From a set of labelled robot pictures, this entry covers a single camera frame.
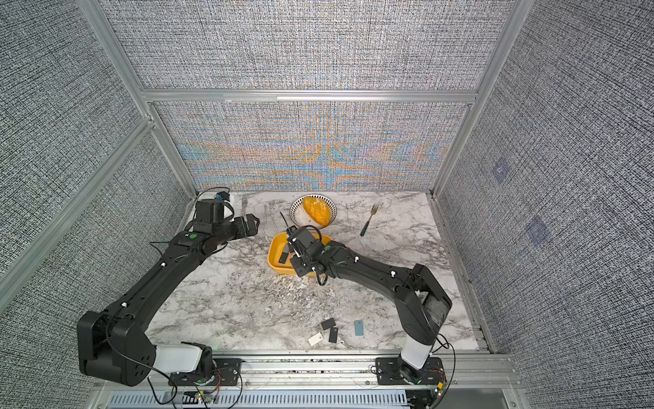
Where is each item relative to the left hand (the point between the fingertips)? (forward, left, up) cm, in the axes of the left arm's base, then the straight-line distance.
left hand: (251, 219), depth 83 cm
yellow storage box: (+1, -5, -17) cm, 18 cm away
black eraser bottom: (-31, -25, -20) cm, 45 cm away
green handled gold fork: (+19, -46, -22) cm, 55 cm away
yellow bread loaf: (+16, -22, -15) cm, 31 cm away
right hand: (-9, -15, -8) cm, 19 cm away
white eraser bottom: (-32, -20, -21) cm, 43 cm away
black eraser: (-3, -8, -20) cm, 22 cm away
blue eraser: (-30, -34, -21) cm, 49 cm away
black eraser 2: (-28, -24, -20) cm, 42 cm away
